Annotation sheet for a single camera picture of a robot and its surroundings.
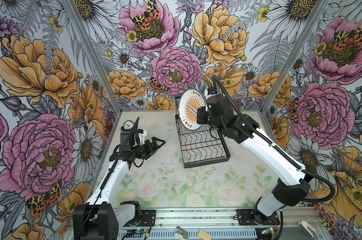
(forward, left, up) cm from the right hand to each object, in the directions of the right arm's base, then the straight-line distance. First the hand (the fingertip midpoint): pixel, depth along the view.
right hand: (199, 115), depth 68 cm
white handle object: (-40, -49, -36) cm, 73 cm away
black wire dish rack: (+6, -3, -36) cm, 37 cm away
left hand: (-5, +20, -21) cm, 29 cm away
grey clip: (-40, +10, -35) cm, 54 cm away
